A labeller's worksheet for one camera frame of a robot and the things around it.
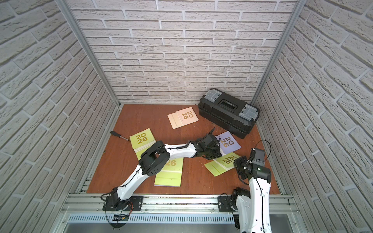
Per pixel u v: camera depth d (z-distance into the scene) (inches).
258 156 23.2
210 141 29.3
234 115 35.9
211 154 32.0
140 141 37.3
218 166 32.6
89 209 28.6
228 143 37.3
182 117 43.3
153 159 22.7
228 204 28.6
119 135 39.4
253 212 17.1
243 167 21.9
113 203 24.9
